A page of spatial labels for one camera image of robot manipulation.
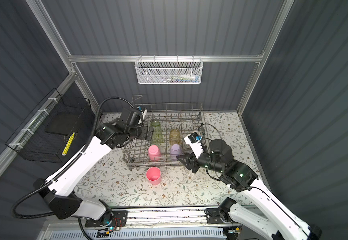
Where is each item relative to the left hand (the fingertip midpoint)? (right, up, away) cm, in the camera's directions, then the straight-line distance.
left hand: (145, 128), depth 73 cm
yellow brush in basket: (-35, -8, -4) cm, 36 cm away
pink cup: (+3, -14, +9) cm, 17 cm away
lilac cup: (+15, -13, +9) cm, 22 cm away
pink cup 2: (+2, -27, +13) cm, 30 cm away
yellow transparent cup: (+15, -6, +18) cm, 24 cm away
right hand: (+18, -12, -10) cm, 24 cm away
